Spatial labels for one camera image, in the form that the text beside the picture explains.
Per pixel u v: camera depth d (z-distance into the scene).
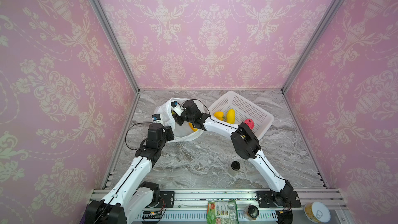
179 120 0.85
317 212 0.66
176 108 0.83
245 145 0.61
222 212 0.70
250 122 0.95
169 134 0.74
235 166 0.75
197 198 0.76
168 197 0.74
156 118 0.72
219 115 1.00
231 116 1.00
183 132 0.94
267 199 0.74
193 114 0.78
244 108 1.06
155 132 0.61
